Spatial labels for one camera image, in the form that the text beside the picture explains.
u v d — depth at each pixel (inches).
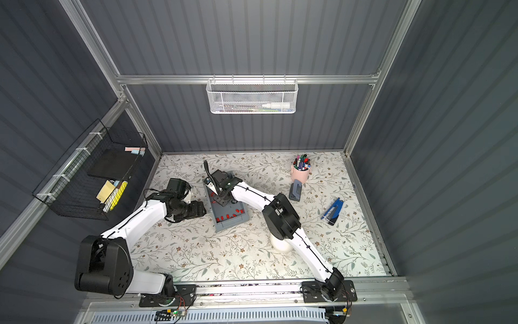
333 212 37.0
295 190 39.0
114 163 30.8
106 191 27.0
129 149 33.3
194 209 31.1
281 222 24.0
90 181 28.9
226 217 37.0
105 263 33.3
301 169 39.1
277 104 35.1
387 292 29.1
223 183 31.1
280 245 31.1
